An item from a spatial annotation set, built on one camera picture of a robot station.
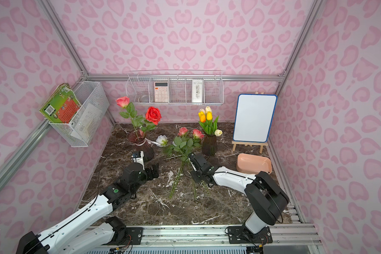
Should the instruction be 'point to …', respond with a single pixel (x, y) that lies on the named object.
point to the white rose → (162, 141)
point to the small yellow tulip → (202, 112)
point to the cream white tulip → (208, 109)
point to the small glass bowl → (144, 98)
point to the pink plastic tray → (250, 164)
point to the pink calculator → (161, 92)
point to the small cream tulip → (218, 132)
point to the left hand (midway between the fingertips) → (151, 162)
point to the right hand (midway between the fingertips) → (195, 171)
